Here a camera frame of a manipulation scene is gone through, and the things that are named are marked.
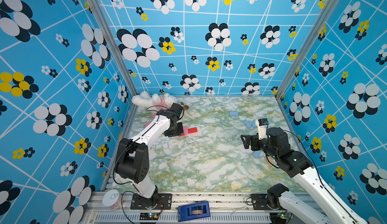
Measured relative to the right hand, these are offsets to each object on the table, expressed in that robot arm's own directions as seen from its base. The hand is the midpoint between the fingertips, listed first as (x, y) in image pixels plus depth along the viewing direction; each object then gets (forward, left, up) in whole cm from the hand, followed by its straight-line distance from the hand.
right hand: (251, 134), depth 75 cm
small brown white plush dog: (+33, +37, -17) cm, 53 cm away
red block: (+14, +32, -19) cm, 39 cm away
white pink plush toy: (+28, +57, -5) cm, 64 cm away
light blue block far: (+29, +1, -20) cm, 35 cm away
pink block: (+15, +36, -18) cm, 43 cm away
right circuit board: (-32, -11, -21) cm, 40 cm away
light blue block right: (-1, +2, +10) cm, 10 cm away
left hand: (+7, +38, -10) cm, 40 cm away
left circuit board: (-33, +51, -22) cm, 64 cm away
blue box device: (-31, +29, -14) cm, 45 cm away
